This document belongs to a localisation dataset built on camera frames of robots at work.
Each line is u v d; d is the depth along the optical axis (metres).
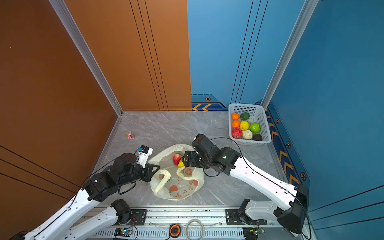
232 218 0.72
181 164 0.88
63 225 0.42
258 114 1.13
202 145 0.50
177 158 0.89
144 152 0.62
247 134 0.99
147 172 0.60
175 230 0.67
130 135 1.02
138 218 0.74
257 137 0.99
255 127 1.02
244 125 1.05
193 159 0.61
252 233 0.70
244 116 1.12
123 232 0.70
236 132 0.99
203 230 0.70
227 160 0.47
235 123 1.05
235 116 1.12
